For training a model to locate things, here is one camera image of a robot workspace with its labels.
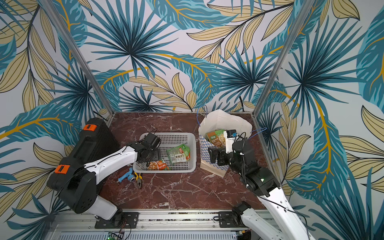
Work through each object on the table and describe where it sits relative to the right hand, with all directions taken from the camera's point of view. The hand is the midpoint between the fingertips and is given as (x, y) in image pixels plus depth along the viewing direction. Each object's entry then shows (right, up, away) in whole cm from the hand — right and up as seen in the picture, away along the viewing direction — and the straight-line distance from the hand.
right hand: (218, 147), depth 68 cm
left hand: (-35, -9, +20) cm, 41 cm away
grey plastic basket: (-28, 0, +30) cm, 41 cm away
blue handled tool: (-49, -18, +17) cm, 55 cm away
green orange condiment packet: (-19, -8, +28) cm, 35 cm away
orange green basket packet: (-33, -14, +22) cm, 42 cm away
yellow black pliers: (-43, -21, +18) cm, 51 cm away
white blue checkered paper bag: (+5, +14, +23) cm, 27 cm away
